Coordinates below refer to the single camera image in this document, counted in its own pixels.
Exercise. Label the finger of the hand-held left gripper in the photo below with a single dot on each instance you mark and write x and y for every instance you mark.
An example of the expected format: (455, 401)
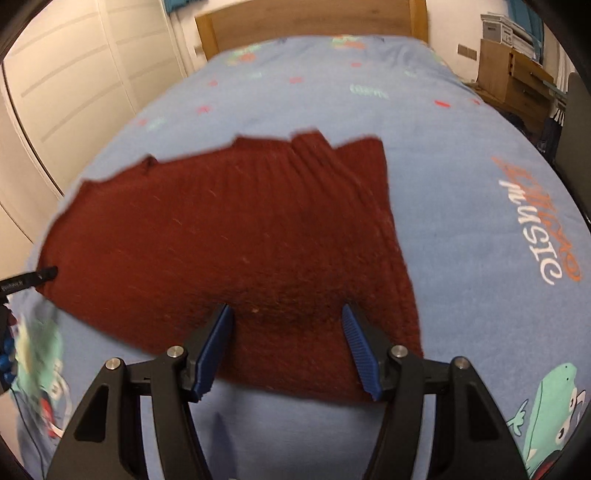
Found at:
(45, 273)

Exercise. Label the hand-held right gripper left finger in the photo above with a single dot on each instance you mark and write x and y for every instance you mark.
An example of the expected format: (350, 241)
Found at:
(214, 350)

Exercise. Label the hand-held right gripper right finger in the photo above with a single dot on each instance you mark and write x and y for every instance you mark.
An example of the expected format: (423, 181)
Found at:
(358, 341)

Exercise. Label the dark red knit sweater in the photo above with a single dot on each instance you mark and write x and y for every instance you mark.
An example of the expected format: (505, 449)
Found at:
(231, 230)

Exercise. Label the blue dinosaur print blanket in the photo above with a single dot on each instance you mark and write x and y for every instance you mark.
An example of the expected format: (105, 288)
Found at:
(461, 230)

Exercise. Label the white wardrobe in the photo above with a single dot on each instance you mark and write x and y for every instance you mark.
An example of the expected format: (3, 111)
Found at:
(69, 92)

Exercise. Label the dark bag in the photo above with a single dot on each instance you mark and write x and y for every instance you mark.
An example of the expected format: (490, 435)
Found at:
(549, 136)

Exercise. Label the wooden bedside cabinet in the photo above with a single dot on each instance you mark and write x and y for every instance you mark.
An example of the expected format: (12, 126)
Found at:
(521, 92)

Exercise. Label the teal curtain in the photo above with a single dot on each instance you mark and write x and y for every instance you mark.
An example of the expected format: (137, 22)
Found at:
(182, 4)
(521, 11)

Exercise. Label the grey desk chair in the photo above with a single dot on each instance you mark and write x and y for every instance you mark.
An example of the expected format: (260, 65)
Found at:
(577, 129)

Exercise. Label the wooden bed headboard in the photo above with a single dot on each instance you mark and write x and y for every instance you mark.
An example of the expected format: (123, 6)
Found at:
(300, 23)

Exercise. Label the white storage box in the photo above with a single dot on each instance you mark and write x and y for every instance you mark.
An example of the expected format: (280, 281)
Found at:
(496, 28)

